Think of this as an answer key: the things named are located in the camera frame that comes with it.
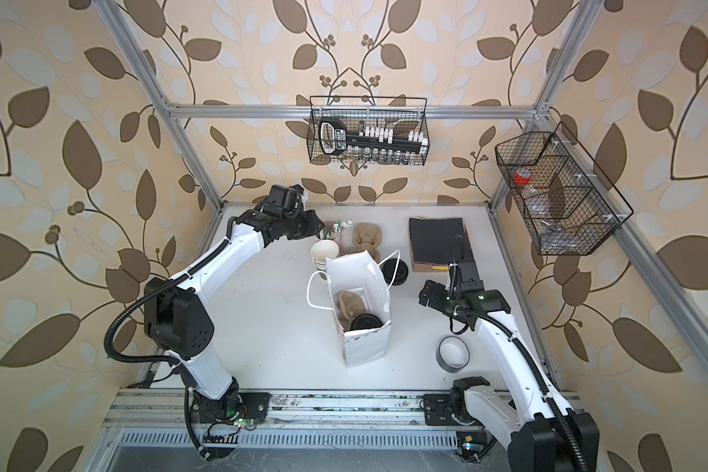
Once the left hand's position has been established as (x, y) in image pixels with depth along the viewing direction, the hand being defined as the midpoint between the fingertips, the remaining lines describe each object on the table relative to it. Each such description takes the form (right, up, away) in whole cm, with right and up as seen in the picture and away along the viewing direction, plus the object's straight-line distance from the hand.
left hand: (325, 221), depth 85 cm
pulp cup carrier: (+7, -26, +6) cm, 28 cm away
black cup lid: (+12, -27, -10) cm, 31 cm away
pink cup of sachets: (+2, -3, +2) cm, 4 cm away
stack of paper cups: (-3, -9, +6) cm, 12 cm away
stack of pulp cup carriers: (+12, -5, +23) cm, 27 cm away
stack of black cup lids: (+17, -13, -15) cm, 26 cm away
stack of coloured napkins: (+37, -7, +19) cm, 42 cm away
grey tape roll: (+37, -39, -1) cm, 54 cm away
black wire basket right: (+63, +4, -11) cm, 64 cm away
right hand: (+31, -23, -4) cm, 39 cm away
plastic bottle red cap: (+55, +3, -13) cm, 56 cm away
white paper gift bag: (+10, -15, -3) cm, 18 cm away
